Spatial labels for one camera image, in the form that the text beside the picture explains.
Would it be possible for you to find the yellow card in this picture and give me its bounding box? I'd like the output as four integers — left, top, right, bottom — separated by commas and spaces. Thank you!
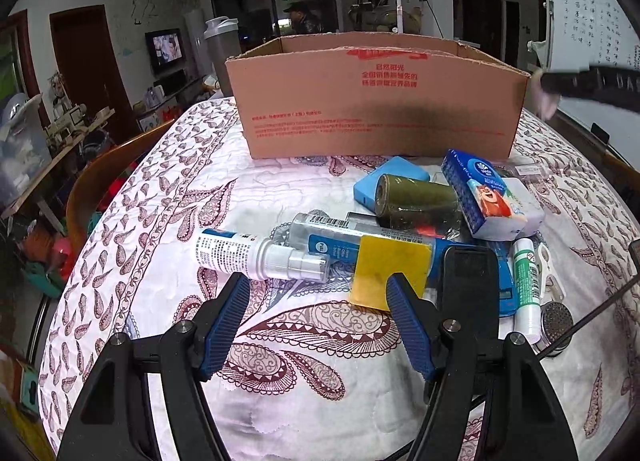
348, 236, 433, 311

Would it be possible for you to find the round mesh metal disc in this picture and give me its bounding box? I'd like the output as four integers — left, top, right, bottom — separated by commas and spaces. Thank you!
536, 302, 574, 351

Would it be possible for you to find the blue stapler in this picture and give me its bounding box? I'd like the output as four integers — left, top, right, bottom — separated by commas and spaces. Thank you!
494, 249, 518, 318

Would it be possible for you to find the white green glue stick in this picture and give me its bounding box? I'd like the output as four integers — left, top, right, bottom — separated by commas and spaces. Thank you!
512, 238, 541, 344

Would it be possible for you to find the blue tissue pack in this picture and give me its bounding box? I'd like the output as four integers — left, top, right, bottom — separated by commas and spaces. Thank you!
442, 149, 527, 242

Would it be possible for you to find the wooden chair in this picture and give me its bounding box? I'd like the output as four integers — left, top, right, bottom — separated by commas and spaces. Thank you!
66, 121, 175, 259

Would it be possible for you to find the olive green bag roll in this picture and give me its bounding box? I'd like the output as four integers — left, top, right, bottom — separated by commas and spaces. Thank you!
375, 180, 461, 236

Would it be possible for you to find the light blue box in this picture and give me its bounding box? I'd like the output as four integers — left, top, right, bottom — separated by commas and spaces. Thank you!
352, 156, 431, 213

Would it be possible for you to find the brown cardboard box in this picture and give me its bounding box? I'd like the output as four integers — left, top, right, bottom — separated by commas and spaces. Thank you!
226, 32, 529, 161

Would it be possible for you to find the clear storage bin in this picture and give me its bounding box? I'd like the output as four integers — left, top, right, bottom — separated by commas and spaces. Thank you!
0, 92, 51, 207

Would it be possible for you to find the small television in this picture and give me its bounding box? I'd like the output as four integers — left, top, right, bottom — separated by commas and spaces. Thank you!
144, 28, 186, 74

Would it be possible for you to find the grey shaker bottle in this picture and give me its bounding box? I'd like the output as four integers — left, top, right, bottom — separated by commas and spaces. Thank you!
204, 16, 242, 97

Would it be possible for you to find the black cable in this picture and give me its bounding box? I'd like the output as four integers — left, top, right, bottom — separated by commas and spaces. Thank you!
537, 272, 640, 359

